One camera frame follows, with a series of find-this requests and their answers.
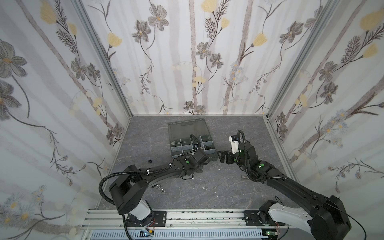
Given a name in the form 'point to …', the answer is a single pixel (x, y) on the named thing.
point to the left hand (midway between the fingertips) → (197, 161)
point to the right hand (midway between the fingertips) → (222, 147)
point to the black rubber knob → (150, 161)
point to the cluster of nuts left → (162, 190)
